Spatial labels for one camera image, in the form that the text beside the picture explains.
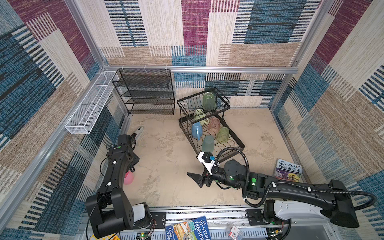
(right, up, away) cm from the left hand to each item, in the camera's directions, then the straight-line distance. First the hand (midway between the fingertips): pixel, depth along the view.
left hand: (130, 163), depth 83 cm
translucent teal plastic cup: (+43, +10, +6) cm, 45 cm away
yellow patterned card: (-1, -29, -15) cm, 33 cm away
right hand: (+36, +3, -17) cm, 39 cm away
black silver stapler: (-3, +15, +19) cm, 24 cm away
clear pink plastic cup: (+49, +20, +22) cm, 58 cm away
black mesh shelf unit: (0, +46, +28) cm, 54 cm away
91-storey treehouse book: (+36, -26, -14) cm, 47 cm away
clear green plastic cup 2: (+44, +35, +11) cm, 58 cm away
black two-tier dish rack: (+42, +20, +25) cm, 53 cm away
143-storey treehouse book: (+88, -5, +4) cm, 88 cm away
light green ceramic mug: (+39, +27, +8) cm, 48 cm away
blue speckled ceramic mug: (+37, +18, +12) cm, 43 cm away
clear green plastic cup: (+53, +15, +11) cm, 56 cm away
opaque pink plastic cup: (+1, -6, -4) cm, 7 cm away
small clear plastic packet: (+53, -27, -15) cm, 62 cm away
